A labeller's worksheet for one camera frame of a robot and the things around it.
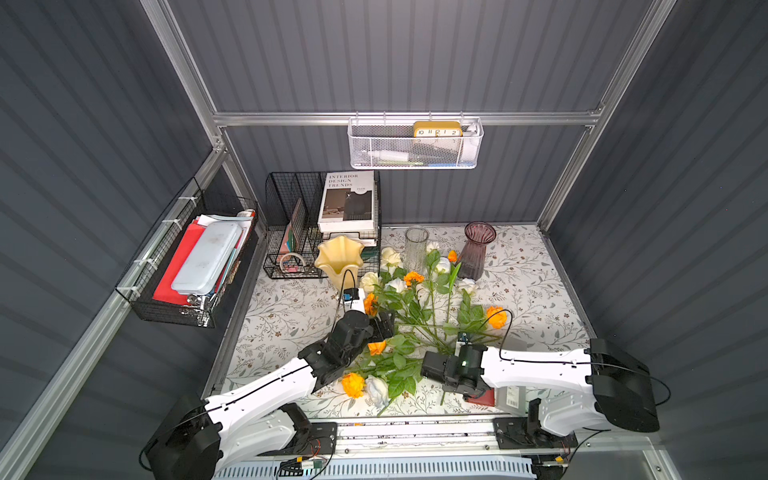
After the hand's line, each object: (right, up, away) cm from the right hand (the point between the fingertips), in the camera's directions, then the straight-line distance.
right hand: (457, 381), depth 80 cm
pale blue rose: (-2, +30, +22) cm, 37 cm away
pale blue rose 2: (-16, +24, +16) cm, 33 cm away
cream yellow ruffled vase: (-33, +33, +11) cm, 48 cm away
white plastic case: (-61, +34, -11) cm, 71 cm away
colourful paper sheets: (-53, +44, +25) cm, 73 cm away
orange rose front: (-28, 0, -2) cm, 28 cm away
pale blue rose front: (-22, -1, -4) cm, 22 cm away
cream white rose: (-19, +34, +26) cm, 47 cm away
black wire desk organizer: (-59, +59, +31) cm, 89 cm away
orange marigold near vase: (-24, +18, +15) cm, 34 cm away
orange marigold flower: (-11, +27, +20) cm, 35 cm away
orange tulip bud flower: (+4, +34, +24) cm, 42 cm away
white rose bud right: (+7, +25, +16) cm, 30 cm away
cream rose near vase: (-26, +26, +18) cm, 41 cm away
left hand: (-20, +18, -1) cm, 27 cm away
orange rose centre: (-22, +8, +4) cm, 24 cm away
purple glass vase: (+10, +41, +15) cm, 45 cm away
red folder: (-69, +26, -14) cm, 75 cm away
